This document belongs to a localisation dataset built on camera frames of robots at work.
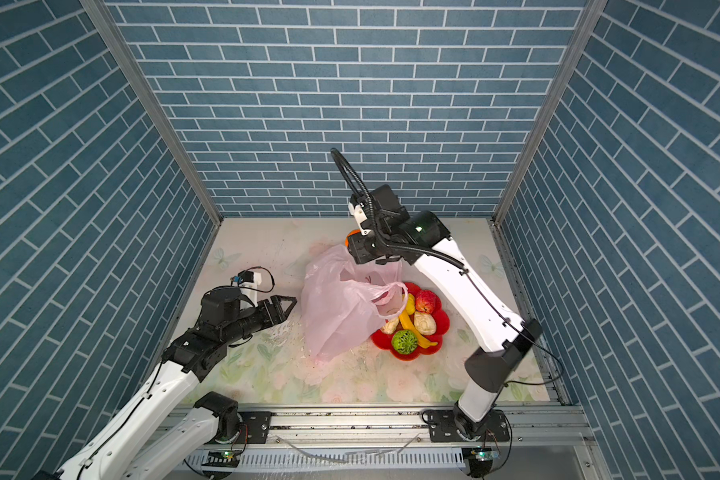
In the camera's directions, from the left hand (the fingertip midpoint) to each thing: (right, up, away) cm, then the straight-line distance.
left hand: (291, 304), depth 76 cm
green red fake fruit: (+30, -12, +6) cm, 33 cm away
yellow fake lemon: (+33, -3, +15) cm, 36 cm away
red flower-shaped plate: (+25, -12, +9) cm, 29 cm away
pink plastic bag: (+15, +2, -8) cm, 17 cm away
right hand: (+17, +16, -5) cm, 24 cm away
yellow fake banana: (+32, -9, +12) cm, 35 cm away
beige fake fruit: (+27, -8, +10) cm, 29 cm away
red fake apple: (+37, -2, +13) cm, 39 cm away
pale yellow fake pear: (+36, -8, +10) cm, 39 cm away
